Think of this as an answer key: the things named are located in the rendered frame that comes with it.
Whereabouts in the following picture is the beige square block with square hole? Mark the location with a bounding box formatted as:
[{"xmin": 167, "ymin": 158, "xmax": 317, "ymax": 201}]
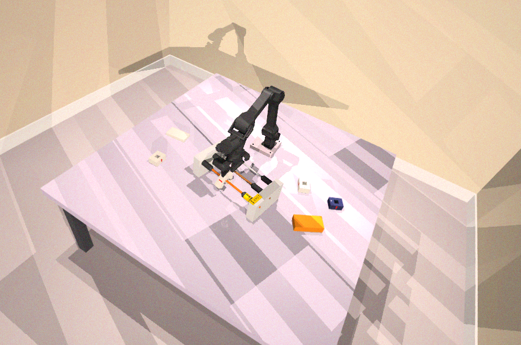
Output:
[{"xmin": 149, "ymin": 151, "xmax": 166, "ymax": 167}]

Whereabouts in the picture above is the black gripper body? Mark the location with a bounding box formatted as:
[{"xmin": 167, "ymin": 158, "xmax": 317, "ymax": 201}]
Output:
[{"xmin": 212, "ymin": 149, "xmax": 250, "ymax": 171}]

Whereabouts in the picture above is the beige flat rectangular block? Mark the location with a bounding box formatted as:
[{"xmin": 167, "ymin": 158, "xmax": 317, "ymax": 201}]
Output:
[{"xmin": 166, "ymin": 127, "xmax": 190, "ymax": 143}]

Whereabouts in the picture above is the orange rectangular block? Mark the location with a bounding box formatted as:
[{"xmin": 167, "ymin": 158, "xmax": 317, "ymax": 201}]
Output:
[{"xmin": 292, "ymin": 215, "xmax": 325, "ymax": 232}]

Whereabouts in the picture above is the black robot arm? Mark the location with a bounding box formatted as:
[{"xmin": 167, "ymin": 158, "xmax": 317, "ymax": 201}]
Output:
[{"xmin": 215, "ymin": 85, "xmax": 285, "ymax": 156}]

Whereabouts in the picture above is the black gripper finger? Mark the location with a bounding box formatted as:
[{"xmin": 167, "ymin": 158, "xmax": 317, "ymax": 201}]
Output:
[
  {"xmin": 230, "ymin": 160, "xmax": 244, "ymax": 173},
  {"xmin": 221, "ymin": 167, "xmax": 231, "ymax": 177}
]

